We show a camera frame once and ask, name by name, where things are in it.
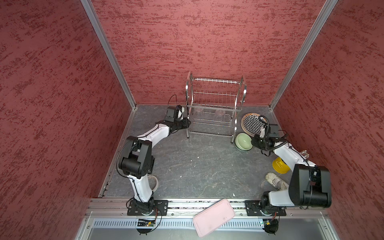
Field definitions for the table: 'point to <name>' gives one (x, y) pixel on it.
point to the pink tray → (212, 217)
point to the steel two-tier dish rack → (212, 105)
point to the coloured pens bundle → (304, 152)
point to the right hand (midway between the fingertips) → (251, 143)
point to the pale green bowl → (243, 142)
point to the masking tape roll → (155, 188)
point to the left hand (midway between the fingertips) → (190, 124)
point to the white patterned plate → (251, 124)
